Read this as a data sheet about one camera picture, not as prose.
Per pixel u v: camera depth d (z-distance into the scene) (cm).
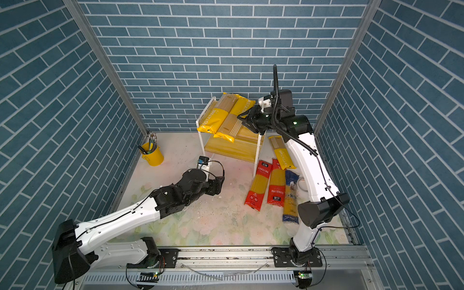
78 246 39
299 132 49
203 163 64
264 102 65
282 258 74
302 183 98
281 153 107
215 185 67
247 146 96
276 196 89
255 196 89
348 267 75
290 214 84
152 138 94
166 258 74
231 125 75
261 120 60
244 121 64
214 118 78
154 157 98
